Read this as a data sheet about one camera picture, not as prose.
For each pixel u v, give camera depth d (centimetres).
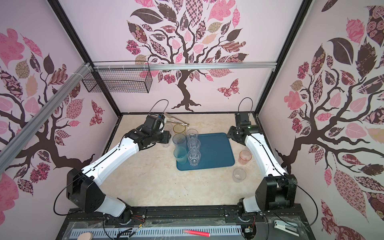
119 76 95
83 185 40
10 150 50
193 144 98
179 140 95
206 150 97
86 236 68
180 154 92
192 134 101
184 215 75
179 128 95
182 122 118
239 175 87
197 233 69
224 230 78
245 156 95
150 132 61
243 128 57
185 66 93
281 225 70
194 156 92
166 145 99
